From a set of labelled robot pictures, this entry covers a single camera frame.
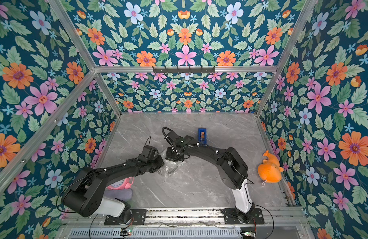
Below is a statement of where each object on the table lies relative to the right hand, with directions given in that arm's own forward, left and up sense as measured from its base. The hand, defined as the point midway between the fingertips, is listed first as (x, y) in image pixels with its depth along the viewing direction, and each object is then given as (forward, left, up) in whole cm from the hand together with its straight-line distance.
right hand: (171, 155), depth 87 cm
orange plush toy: (-7, -56, -1) cm, 57 cm away
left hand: (-1, +3, -6) cm, 7 cm away
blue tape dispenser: (+17, -18, -2) cm, 25 cm away
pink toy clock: (-15, +25, -6) cm, 29 cm away
